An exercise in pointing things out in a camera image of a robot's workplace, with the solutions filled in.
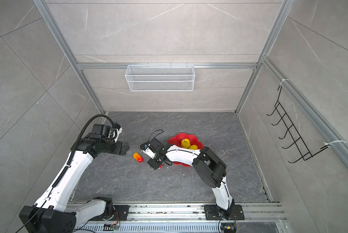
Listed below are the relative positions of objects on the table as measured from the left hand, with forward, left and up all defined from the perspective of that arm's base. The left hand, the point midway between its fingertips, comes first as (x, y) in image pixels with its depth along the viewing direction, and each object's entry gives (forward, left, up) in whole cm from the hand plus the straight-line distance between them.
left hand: (119, 143), depth 78 cm
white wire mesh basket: (+47, -21, +10) cm, 52 cm away
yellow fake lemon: (+7, -37, -15) cm, 41 cm away
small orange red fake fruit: (0, -6, -17) cm, 18 cm away
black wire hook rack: (-15, -86, +13) cm, 88 cm away
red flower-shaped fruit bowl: (+12, -32, -19) cm, 39 cm away
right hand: (-3, -17, -18) cm, 25 cm away
